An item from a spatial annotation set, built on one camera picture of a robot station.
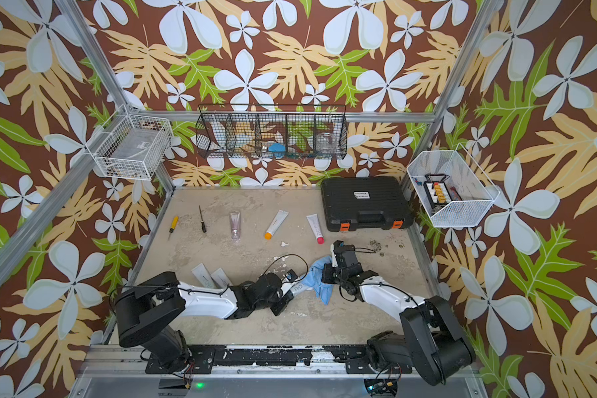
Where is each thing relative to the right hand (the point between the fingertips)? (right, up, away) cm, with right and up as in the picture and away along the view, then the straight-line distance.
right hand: (321, 269), depth 90 cm
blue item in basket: (-17, +47, +6) cm, 50 cm away
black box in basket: (+39, +29, -7) cm, 49 cm away
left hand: (-11, -7, -3) cm, 13 cm away
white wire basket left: (-68, +45, -5) cm, 81 cm away
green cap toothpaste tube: (-44, -2, 0) cm, 44 cm away
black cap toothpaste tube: (-37, -3, 0) cm, 38 cm away
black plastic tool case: (+22, +26, +18) cm, 38 cm away
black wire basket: (-19, +54, +7) cm, 57 cm away
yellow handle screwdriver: (-63, +16, +17) cm, 67 cm away
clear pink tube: (-37, +18, +18) cm, 45 cm away
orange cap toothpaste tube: (-18, +17, +16) cm, 29 cm away
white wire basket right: (+45, +29, -7) cm, 54 cm away
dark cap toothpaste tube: (-9, -6, -4) cm, 11 cm away
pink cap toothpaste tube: (-1, +15, +14) cm, 20 cm away
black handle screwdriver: (-50, +15, +15) cm, 54 cm away
